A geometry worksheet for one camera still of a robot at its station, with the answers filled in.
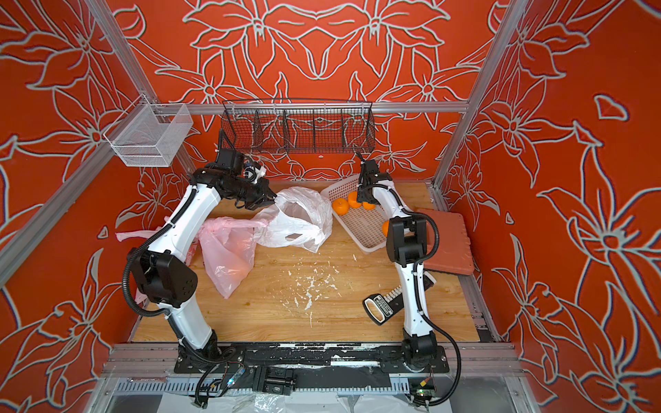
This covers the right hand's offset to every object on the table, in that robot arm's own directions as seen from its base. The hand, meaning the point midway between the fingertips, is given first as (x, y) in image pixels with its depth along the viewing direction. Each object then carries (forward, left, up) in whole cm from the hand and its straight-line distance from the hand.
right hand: (373, 194), depth 106 cm
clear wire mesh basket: (+5, +85, +26) cm, 89 cm away
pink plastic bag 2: (-32, +50, +9) cm, 60 cm away
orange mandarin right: (-14, -4, -5) cm, 15 cm away
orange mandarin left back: (-2, +9, -2) cm, 9 cm away
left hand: (-19, +34, +19) cm, 43 cm away
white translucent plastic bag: (-27, +26, +18) cm, 41 cm away
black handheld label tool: (-45, +1, -6) cm, 45 cm away
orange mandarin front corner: (-6, +14, -1) cm, 15 cm away
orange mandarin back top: (-4, +2, -3) cm, 5 cm away
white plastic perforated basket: (-12, +4, -7) cm, 14 cm away
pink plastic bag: (-31, +55, +13) cm, 64 cm away
